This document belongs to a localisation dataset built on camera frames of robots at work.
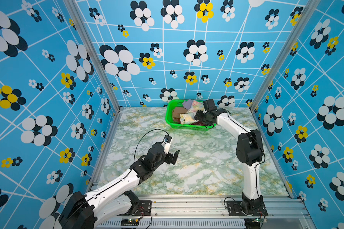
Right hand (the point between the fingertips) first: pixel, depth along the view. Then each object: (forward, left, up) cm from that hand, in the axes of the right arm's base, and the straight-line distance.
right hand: (200, 117), depth 100 cm
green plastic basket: (+4, +22, -7) cm, 23 cm away
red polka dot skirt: (-2, +1, -4) cm, 5 cm away
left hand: (-26, +18, +5) cm, 32 cm away
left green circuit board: (-60, +40, -14) cm, 73 cm away
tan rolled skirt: (+7, +15, -1) cm, 17 cm away
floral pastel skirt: (-3, +8, +3) cm, 9 cm away
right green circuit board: (-60, -22, -11) cm, 65 cm away
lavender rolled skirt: (+12, +8, +1) cm, 15 cm away
